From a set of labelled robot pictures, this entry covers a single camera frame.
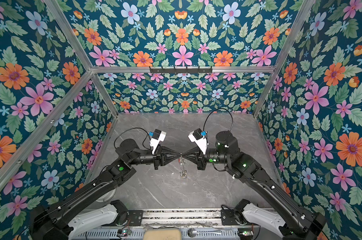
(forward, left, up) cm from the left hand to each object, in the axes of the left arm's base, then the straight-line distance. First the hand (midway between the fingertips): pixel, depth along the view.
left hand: (178, 155), depth 56 cm
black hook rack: (+59, -2, +1) cm, 59 cm away
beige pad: (-22, +10, -32) cm, 40 cm away
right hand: (+2, -2, -2) cm, 4 cm away
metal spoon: (-22, -4, -34) cm, 41 cm away
